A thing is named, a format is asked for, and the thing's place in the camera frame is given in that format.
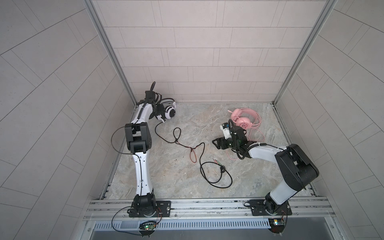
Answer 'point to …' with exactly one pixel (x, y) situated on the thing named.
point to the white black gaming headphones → (170, 111)
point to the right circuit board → (276, 225)
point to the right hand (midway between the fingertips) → (216, 140)
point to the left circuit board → (148, 226)
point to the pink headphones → (245, 117)
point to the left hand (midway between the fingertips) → (162, 108)
